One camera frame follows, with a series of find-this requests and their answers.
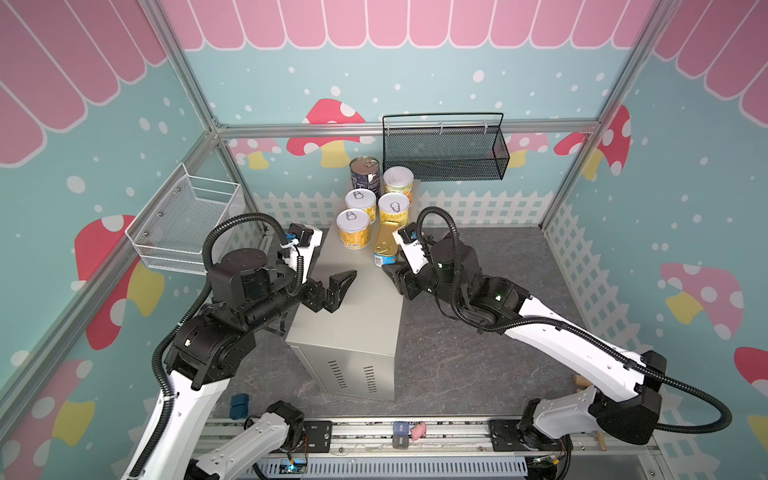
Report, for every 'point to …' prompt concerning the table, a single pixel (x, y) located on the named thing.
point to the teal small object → (239, 406)
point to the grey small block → (400, 435)
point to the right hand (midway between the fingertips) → (392, 259)
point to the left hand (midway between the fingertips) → (335, 270)
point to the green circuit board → (293, 466)
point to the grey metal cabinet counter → (352, 349)
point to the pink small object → (418, 431)
